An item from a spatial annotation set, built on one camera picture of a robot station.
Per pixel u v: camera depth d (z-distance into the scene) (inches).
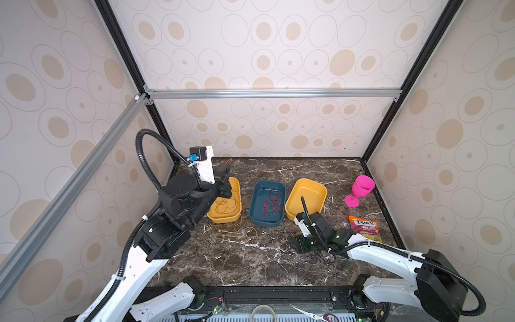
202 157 17.5
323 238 24.9
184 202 15.0
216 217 35.2
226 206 38.7
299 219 30.6
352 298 25.6
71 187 21.7
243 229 36.3
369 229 35.3
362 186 34.4
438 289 15.9
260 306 28.0
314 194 40.5
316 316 27.6
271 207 38.9
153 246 15.0
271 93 37.9
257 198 39.4
